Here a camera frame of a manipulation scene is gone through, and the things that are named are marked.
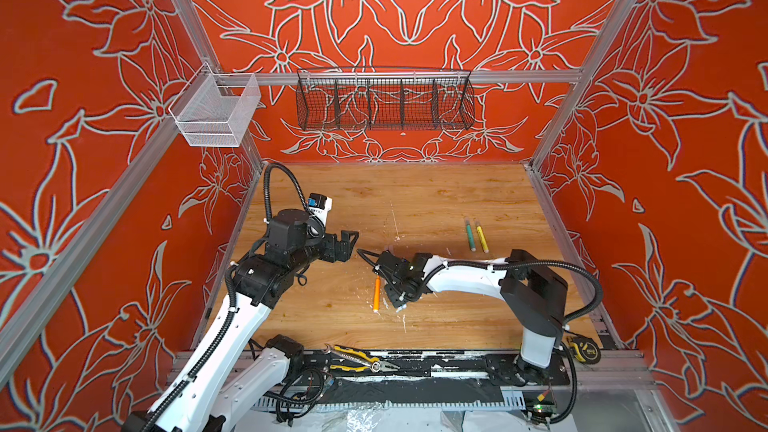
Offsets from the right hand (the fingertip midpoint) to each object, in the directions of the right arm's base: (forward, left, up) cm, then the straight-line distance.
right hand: (392, 295), depth 86 cm
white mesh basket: (+51, +56, +31) cm, 82 cm away
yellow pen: (+18, -31, 0) cm, 36 cm away
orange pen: (0, +4, +1) cm, 4 cm away
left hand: (+7, +13, +26) cm, 29 cm away
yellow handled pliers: (-18, +5, +2) cm, 19 cm away
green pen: (+18, -27, 0) cm, 33 cm away
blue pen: (-4, -3, +1) cm, 5 cm away
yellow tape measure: (-15, -49, +2) cm, 51 cm away
